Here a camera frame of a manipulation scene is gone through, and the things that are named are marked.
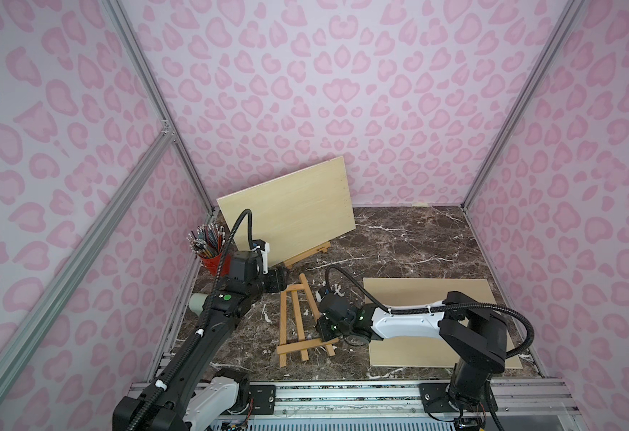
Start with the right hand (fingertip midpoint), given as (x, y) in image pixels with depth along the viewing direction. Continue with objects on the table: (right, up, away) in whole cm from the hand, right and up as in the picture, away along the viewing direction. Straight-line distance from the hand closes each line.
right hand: (319, 329), depth 85 cm
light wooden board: (-9, +37, +5) cm, 38 cm away
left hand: (-11, +19, -4) cm, 23 cm away
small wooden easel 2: (-11, +20, +12) cm, 26 cm away
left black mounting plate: (-15, -14, -12) cm, 24 cm away
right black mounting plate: (+32, -15, -11) cm, 37 cm away
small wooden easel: (-5, -3, -6) cm, 8 cm away
